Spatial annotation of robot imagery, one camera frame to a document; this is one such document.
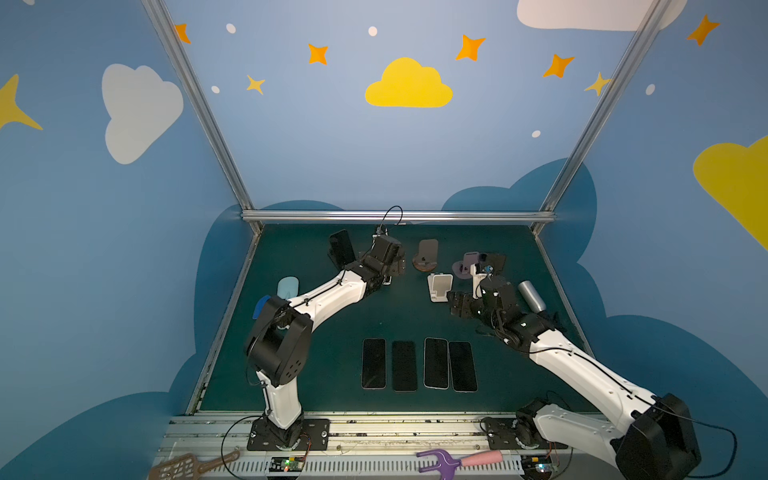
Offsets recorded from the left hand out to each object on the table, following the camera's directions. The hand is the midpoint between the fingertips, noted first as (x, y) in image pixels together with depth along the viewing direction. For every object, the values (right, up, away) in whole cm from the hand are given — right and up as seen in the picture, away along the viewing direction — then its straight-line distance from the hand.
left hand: (391, 255), depth 92 cm
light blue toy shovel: (-35, -11, +10) cm, 38 cm away
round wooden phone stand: (+13, -1, +14) cm, 19 cm away
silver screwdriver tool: (+48, -14, +7) cm, 50 cm away
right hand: (+21, -10, -8) cm, 25 cm away
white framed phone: (+14, -33, -1) cm, 36 cm away
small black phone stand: (+37, -2, +12) cm, 39 cm away
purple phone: (-5, -32, -7) cm, 34 cm away
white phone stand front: (+17, -11, +12) cm, 24 cm away
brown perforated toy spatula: (-49, -51, -21) cm, 74 cm away
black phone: (+4, -33, -5) cm, 33 cm away
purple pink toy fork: (+13, -50, -20) cm, 56 cm away
